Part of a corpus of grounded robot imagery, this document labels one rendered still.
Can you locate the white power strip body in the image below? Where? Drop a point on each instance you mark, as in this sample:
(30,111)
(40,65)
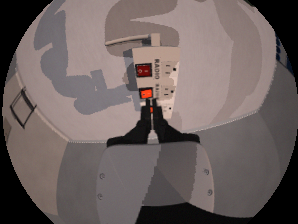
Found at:
(156,69)

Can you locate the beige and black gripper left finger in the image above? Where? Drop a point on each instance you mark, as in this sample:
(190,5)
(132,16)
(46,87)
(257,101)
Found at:
(137,134)

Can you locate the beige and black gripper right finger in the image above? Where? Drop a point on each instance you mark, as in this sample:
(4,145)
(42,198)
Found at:
(167,133)

